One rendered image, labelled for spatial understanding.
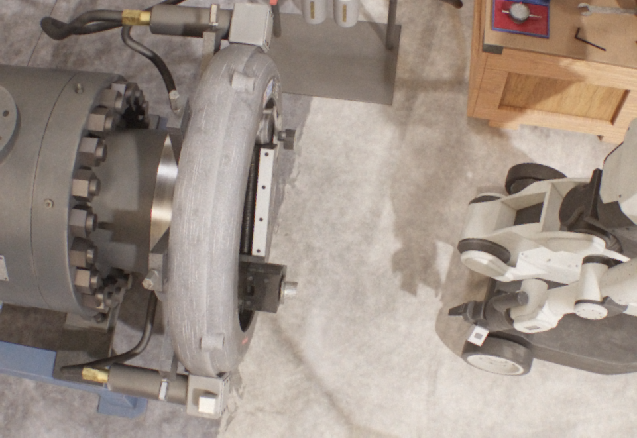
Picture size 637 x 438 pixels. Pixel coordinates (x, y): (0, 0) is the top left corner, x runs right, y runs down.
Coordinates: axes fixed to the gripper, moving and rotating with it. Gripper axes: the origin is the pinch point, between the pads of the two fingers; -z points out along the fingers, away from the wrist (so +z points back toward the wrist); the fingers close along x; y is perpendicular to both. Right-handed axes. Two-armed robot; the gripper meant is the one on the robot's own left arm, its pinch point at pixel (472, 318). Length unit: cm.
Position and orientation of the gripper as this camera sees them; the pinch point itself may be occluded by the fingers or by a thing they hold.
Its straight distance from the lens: 256.8
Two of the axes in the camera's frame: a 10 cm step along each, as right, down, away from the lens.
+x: -8.3, -4.0, -4.0
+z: 5.1, -2.1, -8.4
